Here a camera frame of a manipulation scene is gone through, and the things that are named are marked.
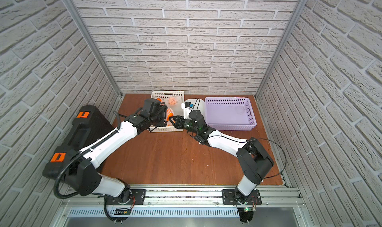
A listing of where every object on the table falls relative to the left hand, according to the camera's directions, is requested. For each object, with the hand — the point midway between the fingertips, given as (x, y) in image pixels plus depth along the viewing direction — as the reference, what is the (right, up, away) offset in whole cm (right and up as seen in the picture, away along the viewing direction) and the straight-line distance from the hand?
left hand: (173, 108), depth 81 cm
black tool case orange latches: (-41, -8, -9) cm, 43 cm away
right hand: (0, -6, -2) cm, 6 cm away
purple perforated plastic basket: (+38, -4, +29) cm, 48 cm away
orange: (-2, -3, -2) cm, 4 cm away
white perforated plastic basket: (-5, -13, +13) cm, 20 cm away
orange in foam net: (-5, +5, +28) cm, 29 cm away
